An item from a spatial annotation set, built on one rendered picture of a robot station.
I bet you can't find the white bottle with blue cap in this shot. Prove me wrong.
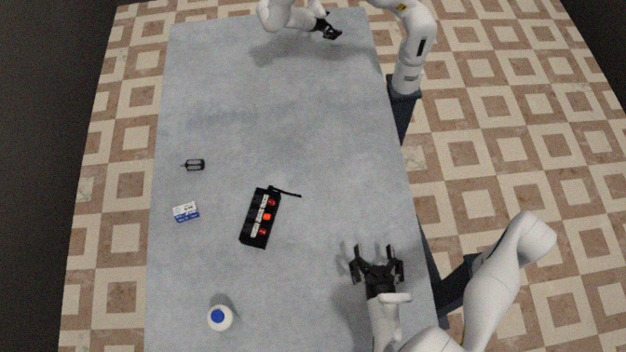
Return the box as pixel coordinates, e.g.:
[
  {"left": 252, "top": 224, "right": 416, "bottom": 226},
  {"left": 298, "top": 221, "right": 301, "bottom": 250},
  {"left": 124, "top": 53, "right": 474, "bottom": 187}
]
[{"left": 207, "top": 305, "right": 242, "bottom": 337}]

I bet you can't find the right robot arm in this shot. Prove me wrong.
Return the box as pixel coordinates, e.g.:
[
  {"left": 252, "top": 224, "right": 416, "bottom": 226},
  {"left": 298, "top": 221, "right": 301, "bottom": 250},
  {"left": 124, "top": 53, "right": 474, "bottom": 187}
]
[{"left": 256, "top": 0, "right": 438, "bottom": 95}]

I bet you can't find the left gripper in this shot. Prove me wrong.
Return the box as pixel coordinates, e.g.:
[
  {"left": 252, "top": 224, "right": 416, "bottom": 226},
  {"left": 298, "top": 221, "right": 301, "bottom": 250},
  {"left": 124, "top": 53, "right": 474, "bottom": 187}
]
[{"left": 348, "top": 243, "right": 404, "bottom": 301}]

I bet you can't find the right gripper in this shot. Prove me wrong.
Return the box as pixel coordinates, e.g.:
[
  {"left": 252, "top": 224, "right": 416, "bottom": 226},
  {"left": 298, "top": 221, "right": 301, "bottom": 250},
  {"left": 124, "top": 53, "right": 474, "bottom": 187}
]
[{"left": 310, "top": 9, "right": 343, "bottom": 41}]

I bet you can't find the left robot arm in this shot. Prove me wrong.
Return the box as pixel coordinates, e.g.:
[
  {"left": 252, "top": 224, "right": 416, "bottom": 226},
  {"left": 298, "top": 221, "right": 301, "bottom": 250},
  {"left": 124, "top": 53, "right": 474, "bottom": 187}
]
[{"left": 367, "top": 210, "right": 557, "bottom": 352}]

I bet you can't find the black power strip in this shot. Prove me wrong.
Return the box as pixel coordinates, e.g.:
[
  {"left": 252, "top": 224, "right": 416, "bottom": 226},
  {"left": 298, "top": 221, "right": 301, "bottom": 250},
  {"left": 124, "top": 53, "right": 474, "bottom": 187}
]
[{"left": 238, "top": 185, "right": 302, "bottom": 250}]

